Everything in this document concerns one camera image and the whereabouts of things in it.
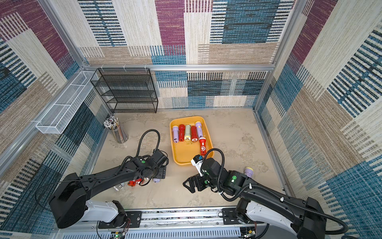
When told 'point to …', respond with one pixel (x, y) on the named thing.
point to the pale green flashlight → (187, 137)
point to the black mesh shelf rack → (127, 90)
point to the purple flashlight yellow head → (156, 180)
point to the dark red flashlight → (181, 132)
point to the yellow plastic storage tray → (184, 151)
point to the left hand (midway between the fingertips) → (160, 172)
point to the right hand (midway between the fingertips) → (193, 183)
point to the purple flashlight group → (199, 129)
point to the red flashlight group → (194, 134)
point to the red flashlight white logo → (203, 147)
